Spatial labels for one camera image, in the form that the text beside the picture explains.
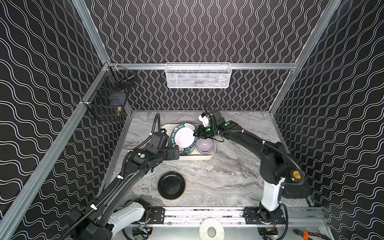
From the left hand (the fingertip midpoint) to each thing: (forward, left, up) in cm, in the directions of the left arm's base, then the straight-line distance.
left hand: (171, 148), depth 76 cm
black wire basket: (+29, +41, +10) cm, 51 cm away
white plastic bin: (+6, -11, -18) cm, 22 cm away
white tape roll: (-31, -21, -21) cm, 42 cm away
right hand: (+13, -11, -4) cm, 17 cm away
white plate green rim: (+14, -4, -6) cm, 15 cm away
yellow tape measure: (-6, -66, -13) cm, 67 cm away
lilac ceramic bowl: (+13, -18, -16) cm, 27 cm away
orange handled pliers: (-31, -64, -22) cm, 74 cm away
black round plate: (-11, +1, -21) cm, 24 cm away
